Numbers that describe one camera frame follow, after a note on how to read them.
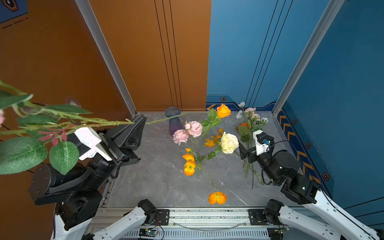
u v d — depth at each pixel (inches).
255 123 42.7
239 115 45.3
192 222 28.6
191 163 20.5
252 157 21.8
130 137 12.2
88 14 27.9
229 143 20.1
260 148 21.0
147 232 27.8
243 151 22.0
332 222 16.7
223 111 25.0
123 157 11.5
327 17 28.6
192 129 24.6
